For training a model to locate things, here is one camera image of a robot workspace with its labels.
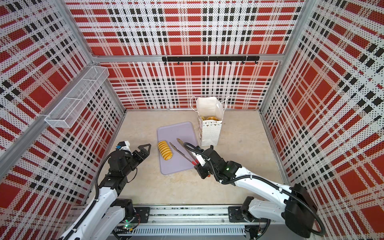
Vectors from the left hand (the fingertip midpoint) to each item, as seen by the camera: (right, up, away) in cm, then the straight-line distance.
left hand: (147, 150), depth 81 cm
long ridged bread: (+7, -2, +12) cm, 14 cm away
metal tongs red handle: (+26, -6, -2) cm, 27 cm away
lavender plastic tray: (+19, +9, +29) cm, 36 cm away
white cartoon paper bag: (+36, +23, +19) cm, 47 cm away
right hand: (+28, -8, -4) cm, 29 cm away
